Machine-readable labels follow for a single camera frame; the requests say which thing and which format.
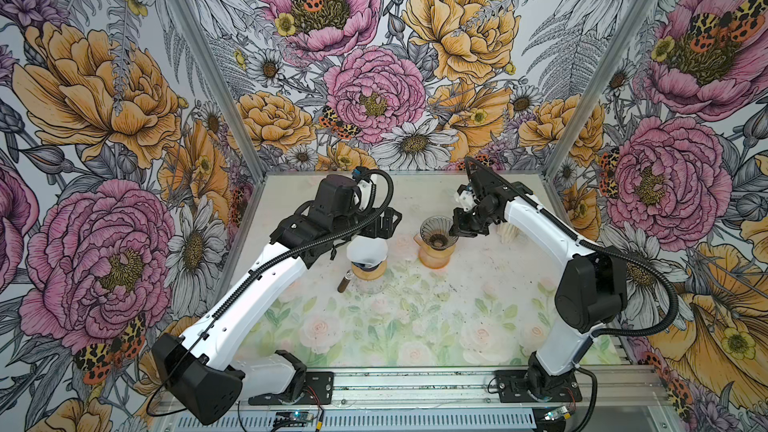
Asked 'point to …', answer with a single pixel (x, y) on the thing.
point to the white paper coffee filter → (369, 251)
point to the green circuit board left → (294, 416)
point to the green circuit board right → (561, 412)
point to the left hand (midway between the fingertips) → (382, 223)
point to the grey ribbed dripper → (435, 232)
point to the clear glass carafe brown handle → (364, 287)
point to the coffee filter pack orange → (508, 233)
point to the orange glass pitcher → (432, 258)
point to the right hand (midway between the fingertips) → (453, 240)
